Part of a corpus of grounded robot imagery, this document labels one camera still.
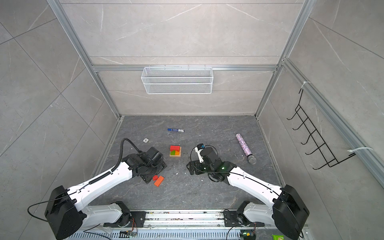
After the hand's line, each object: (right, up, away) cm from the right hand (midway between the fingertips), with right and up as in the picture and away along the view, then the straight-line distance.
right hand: (193, 163), depth 81 cm
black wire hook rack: (+57, +14, -14) cm, 60 cm away
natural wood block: (-12, +1, +15) cm, 19 cm away
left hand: (-17, -2, 0) cm, 17 cm away
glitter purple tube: (+35, +5, +16) cm, 39 cm away
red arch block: (-13, +6, +18) cm, 23 cm away
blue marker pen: (-13, +18, +29) cm, 37 cm away
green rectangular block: (-13, +4, +14) cm, 20 cm away
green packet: (+39, -32, -12) cm, 52 cm away
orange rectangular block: (-20, -12, +5) cm, 24 cm away
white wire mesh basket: (-11, +52, +19) cm, 57 cm away
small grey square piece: (-34, +11, +23) cm, 43 cm away
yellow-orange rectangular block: (-11, +3, +14) cm, 18 cm away
